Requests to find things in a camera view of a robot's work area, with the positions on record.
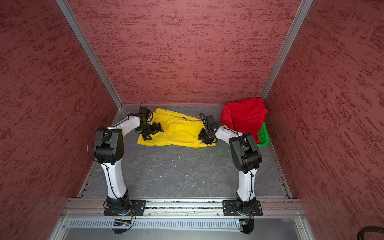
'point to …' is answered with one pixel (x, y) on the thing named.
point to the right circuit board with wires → (247, 225)
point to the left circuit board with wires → (119, 222)
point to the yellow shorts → (177, 130)
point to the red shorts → (245, 116)
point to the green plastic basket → (263, 135)
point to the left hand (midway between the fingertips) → (158, 135)
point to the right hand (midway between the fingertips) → (198, 141)
